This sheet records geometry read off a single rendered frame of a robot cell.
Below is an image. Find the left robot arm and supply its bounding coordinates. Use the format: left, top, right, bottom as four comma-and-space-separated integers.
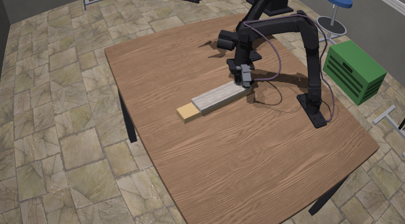
217, 16, 327, 129

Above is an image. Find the light wooden plank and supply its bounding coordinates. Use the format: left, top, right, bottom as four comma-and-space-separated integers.
176, 90, 251, 124

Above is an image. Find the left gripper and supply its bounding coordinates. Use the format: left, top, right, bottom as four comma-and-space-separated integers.
226, 52, 255, 83

